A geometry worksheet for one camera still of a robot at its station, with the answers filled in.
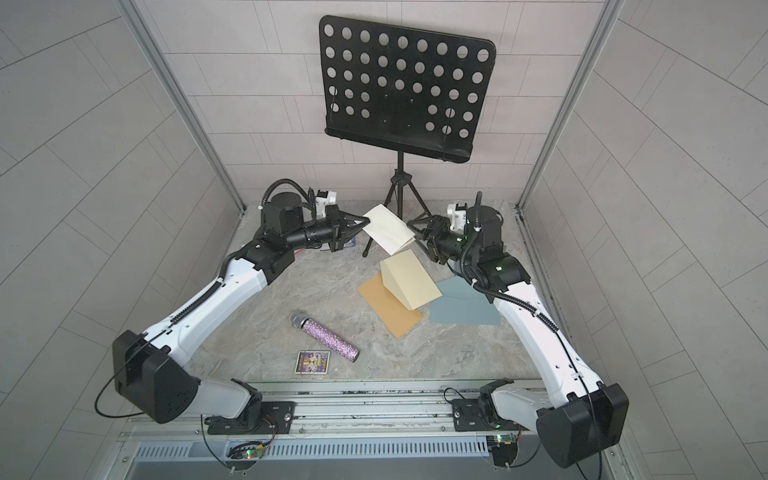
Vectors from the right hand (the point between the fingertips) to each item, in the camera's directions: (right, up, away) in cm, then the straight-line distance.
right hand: (408, 231), depth 67 cm
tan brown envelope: (-3, -26, +21) cm, 34 cm away
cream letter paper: (-4, 0, 0) cm, 4 cm away
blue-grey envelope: (+17, -23, +24) cm, 37 cm away
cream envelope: (0, -16, +29) cm, 33 cm away
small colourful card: (-25, -35, +11) cm, 45 cm away
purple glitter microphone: (-30, -25, +15) cm, 42 cm away
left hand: (-8, +2, 0) cm, 8 cm away
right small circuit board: (+22, -50, 0) cm, 54 cm away
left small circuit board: (-36, -50, -2) cm, 61 cm away
